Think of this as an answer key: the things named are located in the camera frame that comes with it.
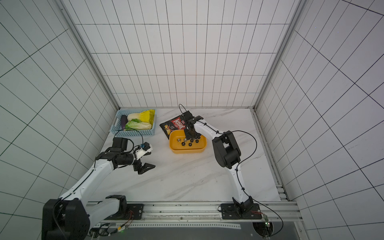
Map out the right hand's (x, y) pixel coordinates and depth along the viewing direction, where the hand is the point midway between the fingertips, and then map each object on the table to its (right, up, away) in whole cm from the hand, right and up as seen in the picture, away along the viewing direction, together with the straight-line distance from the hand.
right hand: (187, 135), depth 100 cm
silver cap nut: (-5, -3, -1) cm, 6 cm away
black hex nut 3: (+8, -2, +1) cm, 9 cm away
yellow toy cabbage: (-28, +13, +2) cm, 31 cm away
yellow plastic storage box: (-5, -6, -2) cm, 8 cm away
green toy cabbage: (-35, +7, 0) cm, 36 cm away
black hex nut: (+2, -6, -2) cm, 7 cm away
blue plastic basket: (-50, +5, +3) cm, 50 cm away
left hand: (-20, -12, -19) cm, 30 cm away
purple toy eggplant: (-47, +10, +8) cm, 49 cm away
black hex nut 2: (+7, -4, -1) cm, 8 cm away
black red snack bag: (-7, +8, +10) cm, 15 cm away
